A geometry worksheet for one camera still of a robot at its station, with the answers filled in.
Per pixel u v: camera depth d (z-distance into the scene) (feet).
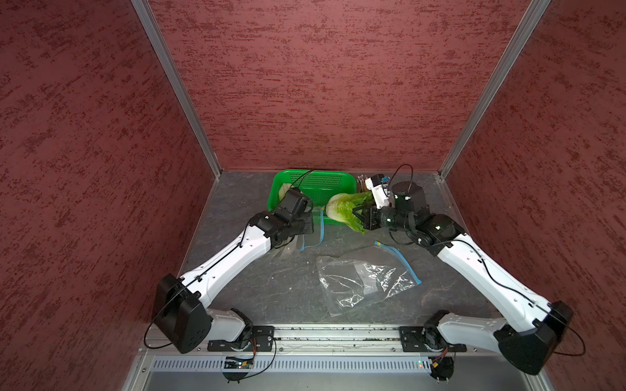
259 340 2.43
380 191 2.03
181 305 1.28
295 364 2.54
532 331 1.25
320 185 3.86
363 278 2.74
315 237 2.82
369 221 2.00
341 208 2.43
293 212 1.94
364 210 2.28
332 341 2.48
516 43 2.54
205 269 1.44
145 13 2.33
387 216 1.96
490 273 1.40
